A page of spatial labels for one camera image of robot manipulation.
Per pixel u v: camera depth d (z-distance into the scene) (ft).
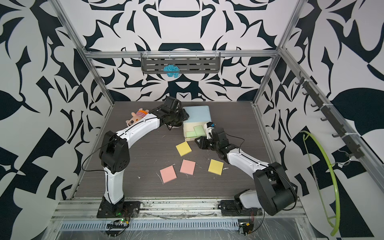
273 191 1.39
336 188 1.70
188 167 2.87
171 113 2.33
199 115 3.06
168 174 2.80
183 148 3.13
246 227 2.33
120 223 2.38
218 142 2.21
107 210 2.21
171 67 2.97
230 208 2.44
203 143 2.54
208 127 2.60
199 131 2.99
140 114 3.44
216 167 2.88
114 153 1.67
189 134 2.95
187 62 3.11
